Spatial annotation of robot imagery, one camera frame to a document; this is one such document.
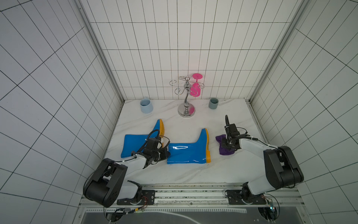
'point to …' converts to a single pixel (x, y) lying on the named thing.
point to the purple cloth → (222, 151)
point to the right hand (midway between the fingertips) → (225, 141)
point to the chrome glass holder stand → (186, 110)
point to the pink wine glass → (195, 90)
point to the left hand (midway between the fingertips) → (168, 156)
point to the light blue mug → (146, 106)
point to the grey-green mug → (213, 103)
